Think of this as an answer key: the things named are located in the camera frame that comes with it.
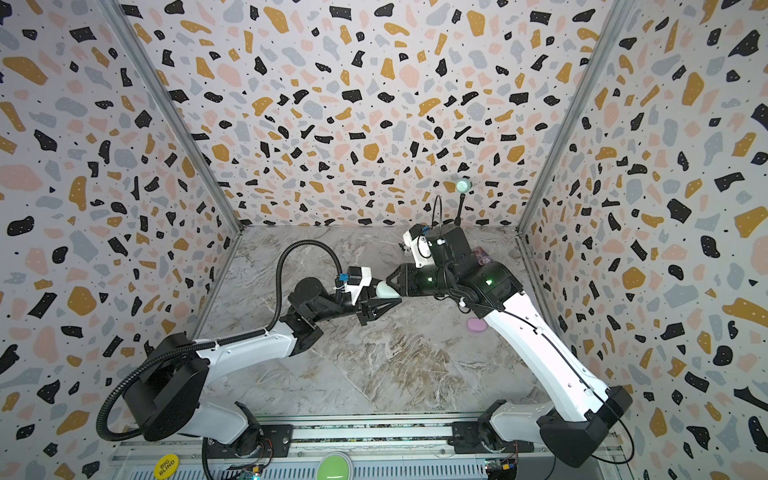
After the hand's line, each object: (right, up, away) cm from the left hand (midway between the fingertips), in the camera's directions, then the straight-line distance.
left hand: (401, 290), depth 67 cm
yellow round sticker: (-55, -42, +3) cm, 69 cm away
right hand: (-3, +3, -2) cm, 5 cm away
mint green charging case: (-4, 0, -2) cm, 4 cm away
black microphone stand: (+18, +28, +21) cm, 39 cm away
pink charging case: (+23, -14, +27) cm, 38 cm away
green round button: (-16, -41, +2) cm, 44 cm away
